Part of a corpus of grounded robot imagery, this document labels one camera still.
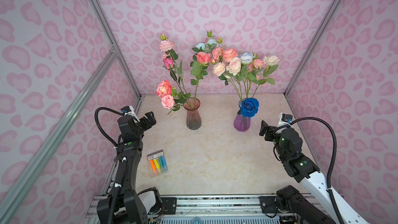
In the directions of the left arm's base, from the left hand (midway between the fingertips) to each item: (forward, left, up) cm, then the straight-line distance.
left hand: (145, 113), depth 80 cm
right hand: (-8, -63, +2) cm, 63 cm away
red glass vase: (+5, -24, -15) cm, 29 cm away
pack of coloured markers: (-18, -4, -22) cm, 29 cm away
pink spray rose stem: (+15, -58, +12) cm, 61 cm away
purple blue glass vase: (+4, -54, -18) cm, 57 cm away
